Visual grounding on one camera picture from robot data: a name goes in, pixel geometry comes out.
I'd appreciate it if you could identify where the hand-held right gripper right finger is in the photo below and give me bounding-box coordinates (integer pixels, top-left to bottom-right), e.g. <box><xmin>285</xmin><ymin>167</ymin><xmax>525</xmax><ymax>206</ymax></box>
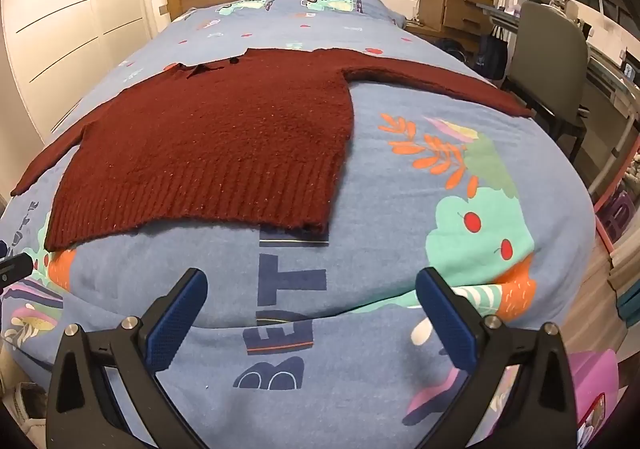
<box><xmin>415</xmin><ymin>267</ymin><xmax>581</xmax><ymax>449</ymax></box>

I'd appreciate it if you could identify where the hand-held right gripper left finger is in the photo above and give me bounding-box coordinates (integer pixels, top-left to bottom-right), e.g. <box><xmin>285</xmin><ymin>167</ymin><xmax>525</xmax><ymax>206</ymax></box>
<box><xmin>46</xmin><ymin>267</ymin><xmax>209</xmax><ymax>449</ymax></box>

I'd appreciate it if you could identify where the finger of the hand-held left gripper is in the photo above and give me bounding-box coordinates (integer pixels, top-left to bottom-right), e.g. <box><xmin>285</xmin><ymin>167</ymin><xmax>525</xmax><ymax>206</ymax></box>
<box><xmin>0</xmin><ymin>251</ymin><xmax>34</xmax><ymax>287</ymax></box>

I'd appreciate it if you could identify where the dark red knitted sweater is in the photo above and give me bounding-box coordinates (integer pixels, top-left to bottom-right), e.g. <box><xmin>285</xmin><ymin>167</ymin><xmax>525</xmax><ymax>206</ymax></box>
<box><xmin>10</xmin><ymin>48</ymin><xmax>536</xmax><ymax>251</ymax></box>

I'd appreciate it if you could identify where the blue printed blanket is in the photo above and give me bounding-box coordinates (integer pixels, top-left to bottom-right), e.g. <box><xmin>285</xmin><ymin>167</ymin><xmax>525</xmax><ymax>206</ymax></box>
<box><xmin>0</xmin><ymin>0</ymin><xmax>608</xmax><ymax>449</ymax></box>

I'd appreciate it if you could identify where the white shoe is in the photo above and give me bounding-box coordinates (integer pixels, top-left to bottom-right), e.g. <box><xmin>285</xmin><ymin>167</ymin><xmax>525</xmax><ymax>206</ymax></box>
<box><xmin>0</xmin><ymin>379</ymin><xmax>48</xmax><ymax>435</ymax></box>

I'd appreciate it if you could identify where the pink plastic box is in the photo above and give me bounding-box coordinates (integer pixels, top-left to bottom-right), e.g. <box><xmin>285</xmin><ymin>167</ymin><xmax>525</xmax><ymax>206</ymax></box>
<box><xmin>570</xmin><ymin>349</ymin><xmax>621</xmax><ymax>449</ymax></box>

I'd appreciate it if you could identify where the white wardrobe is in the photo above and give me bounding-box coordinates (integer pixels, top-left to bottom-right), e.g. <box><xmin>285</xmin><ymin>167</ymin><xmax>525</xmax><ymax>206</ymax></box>
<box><xmin>0</xmin><ymin>0</ymin><xmax>166</xmax><ymax>140</ymax></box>

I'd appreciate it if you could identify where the dark blue bag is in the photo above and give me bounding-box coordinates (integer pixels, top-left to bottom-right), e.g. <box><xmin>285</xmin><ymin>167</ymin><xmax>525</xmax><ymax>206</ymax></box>
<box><xmin>475</xmin><ymin>26</ymin><xmax>509</xmax><ymax>81</ymax></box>

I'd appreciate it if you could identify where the grey chair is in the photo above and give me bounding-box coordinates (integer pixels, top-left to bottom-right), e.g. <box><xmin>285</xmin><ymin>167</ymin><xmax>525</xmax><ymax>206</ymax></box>
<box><xmin>502</xmin><ymin>2</ymin><xmax>591</xmax><ymax>162</ymax></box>

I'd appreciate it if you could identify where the white desk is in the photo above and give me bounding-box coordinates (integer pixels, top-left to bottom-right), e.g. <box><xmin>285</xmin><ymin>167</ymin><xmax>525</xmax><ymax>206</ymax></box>
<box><xmin>487</xmin><ymin>0</ymin><xmax>640</xmax><ymax>210</ymax></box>

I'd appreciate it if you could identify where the brown cardboard box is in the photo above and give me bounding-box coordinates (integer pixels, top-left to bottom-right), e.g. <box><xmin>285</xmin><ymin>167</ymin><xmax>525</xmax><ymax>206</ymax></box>
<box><xmin>417</xmin><ymin>0</ymin><xmax>496</xmax><ymax>37</ymax></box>

